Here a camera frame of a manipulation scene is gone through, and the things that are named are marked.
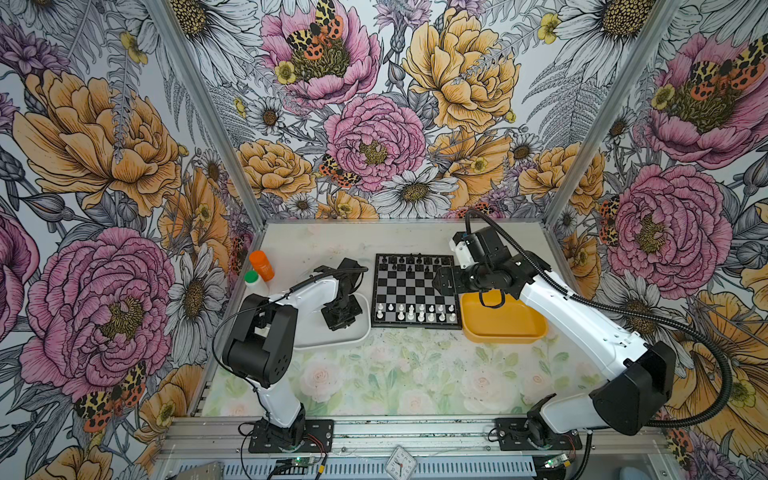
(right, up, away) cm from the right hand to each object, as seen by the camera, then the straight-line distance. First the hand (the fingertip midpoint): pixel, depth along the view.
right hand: (451, 290), depth 78 cm
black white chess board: (-11, -4, +21) cm, 24 cm away
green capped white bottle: (-59, +1, +16) cm, 61 cm away
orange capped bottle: (-58, +5, +21) cm, 62 cm away
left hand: (-28, -13, +11) cm, 33 cm away
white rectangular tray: (-40, -14, +16) cm, 46 cm away
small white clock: (-13, -38, -10) cm, 41 cm away
